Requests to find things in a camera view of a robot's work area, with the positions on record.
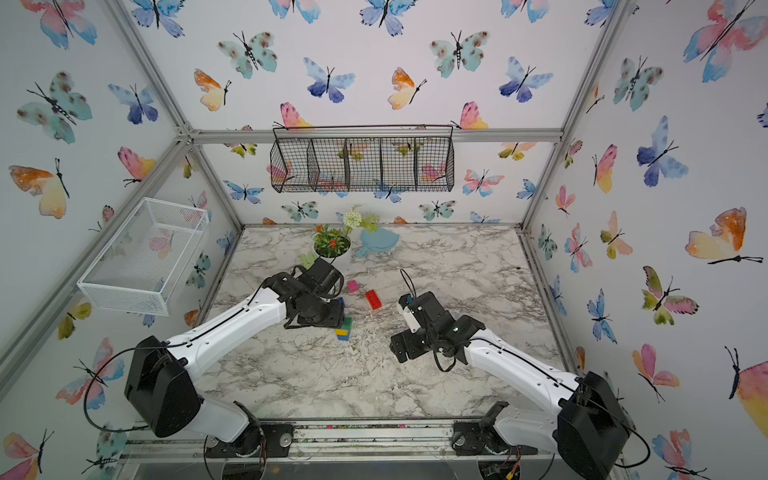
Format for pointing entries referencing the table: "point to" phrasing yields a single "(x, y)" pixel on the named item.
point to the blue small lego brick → (343, 338)
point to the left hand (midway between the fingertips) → (339, 318)
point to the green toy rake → (308, 259)
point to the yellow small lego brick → (342, 332)
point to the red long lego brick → (373, 299)
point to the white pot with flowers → (331, 243)
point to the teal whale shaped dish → (376, 238)
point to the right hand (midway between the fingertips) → (407, 338)
